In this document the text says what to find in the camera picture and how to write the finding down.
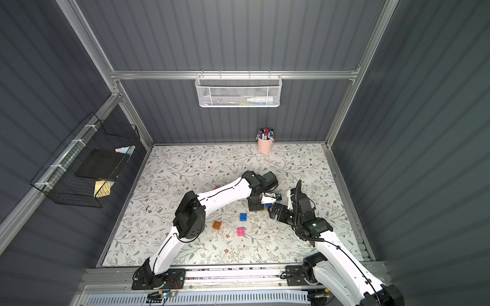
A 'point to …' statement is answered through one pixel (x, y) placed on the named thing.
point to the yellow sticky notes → (102, 188)
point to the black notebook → (101, 164)
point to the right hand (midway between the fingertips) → (277, 212)
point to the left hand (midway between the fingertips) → (259, 206)
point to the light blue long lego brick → (267, 205)
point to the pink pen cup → (264, 146)
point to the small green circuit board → (155, 297)
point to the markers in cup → (265, 134)
